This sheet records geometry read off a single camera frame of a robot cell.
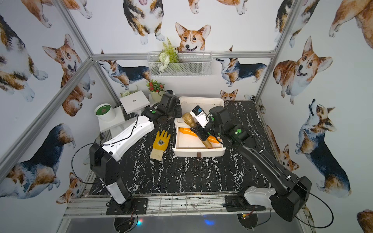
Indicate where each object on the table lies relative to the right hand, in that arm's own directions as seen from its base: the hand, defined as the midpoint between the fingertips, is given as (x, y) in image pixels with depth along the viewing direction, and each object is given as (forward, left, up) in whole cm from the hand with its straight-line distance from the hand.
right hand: (192, 124), depth 69 cm
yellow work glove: (+4, +23, -29) cm, 37 cm away
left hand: (+15, +6, -4) cm, 17 cm away
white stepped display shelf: (+24, +38, -8) cm, 45 cm away
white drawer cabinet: (-3, +2, -16) cm, 16 cm away
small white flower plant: (+38, +52, -14) cm, 66 cm away
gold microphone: (0, +1, +2) cm, 2 cm away
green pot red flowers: (+31, +25, -2) cm, 40 cm away
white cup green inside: (+14, +52, -6) cm, 54 cm away
